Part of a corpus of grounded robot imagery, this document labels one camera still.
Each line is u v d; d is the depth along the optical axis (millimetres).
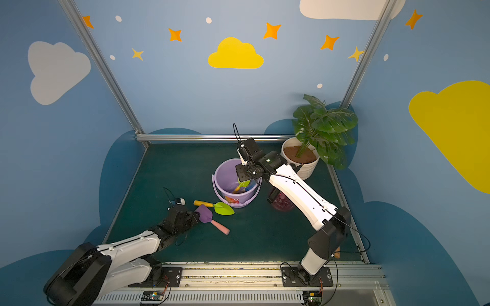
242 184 952
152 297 716
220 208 925
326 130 730
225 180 917
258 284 742
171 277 755
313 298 719
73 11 692
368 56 813
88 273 426
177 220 684
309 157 1004
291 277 738
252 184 882
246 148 568
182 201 839
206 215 907
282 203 901
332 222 425
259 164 522
